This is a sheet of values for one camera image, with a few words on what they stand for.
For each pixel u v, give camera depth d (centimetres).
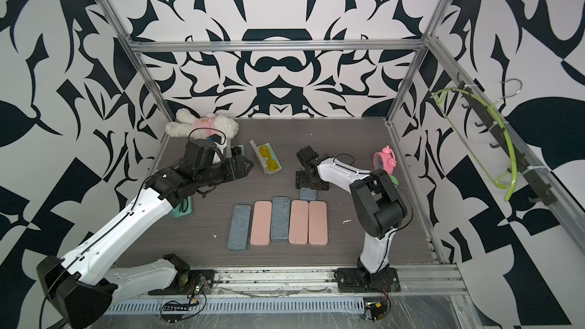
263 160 96
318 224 85
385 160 93
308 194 90
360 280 66
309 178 72
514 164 53
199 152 54
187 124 107
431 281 76
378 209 49
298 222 85
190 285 73
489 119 60
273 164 102
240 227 83
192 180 54
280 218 85
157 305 71
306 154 77
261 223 85
